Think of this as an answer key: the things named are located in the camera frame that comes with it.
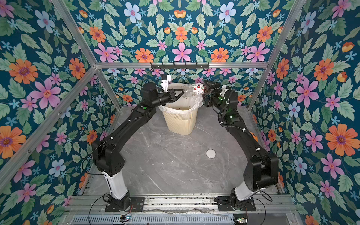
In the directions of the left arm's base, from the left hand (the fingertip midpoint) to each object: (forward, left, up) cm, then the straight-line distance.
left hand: (185, 90), depth 72 cm
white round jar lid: (-18, -15, -39) cm, 46 cm away
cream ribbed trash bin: (-2, +3, -26) cm, 27 cm away
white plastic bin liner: (+15, +2, -26) cm, 30 cm away
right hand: (+2, -12, +2) cm, 12 cm away
